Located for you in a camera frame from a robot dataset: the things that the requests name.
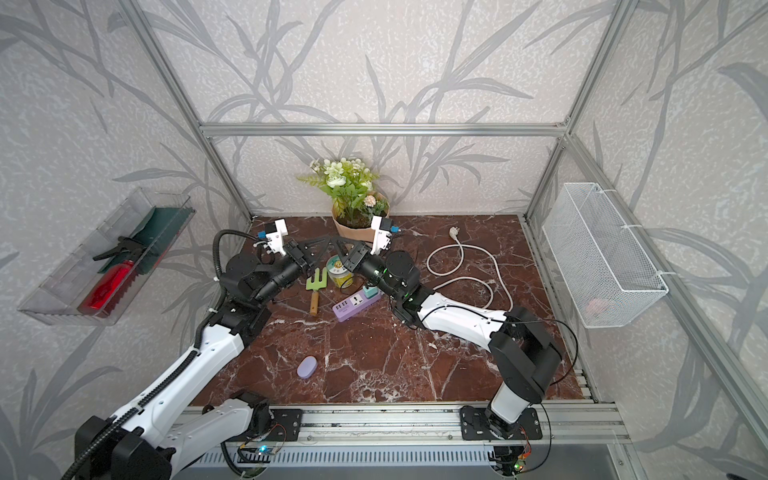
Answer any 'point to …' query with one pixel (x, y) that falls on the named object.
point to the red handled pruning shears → (112, 283)
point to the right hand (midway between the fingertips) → (331, 240)
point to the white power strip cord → (490, 302)
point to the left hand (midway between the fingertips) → (332, 242)
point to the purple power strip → (351, 305)
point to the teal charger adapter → (370, 291)
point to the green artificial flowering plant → (350, 183)
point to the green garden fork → (315, 287)
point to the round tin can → (339, 275)
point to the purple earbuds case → (307, 367)
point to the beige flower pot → (352, 214)
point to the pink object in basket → (595, 307)
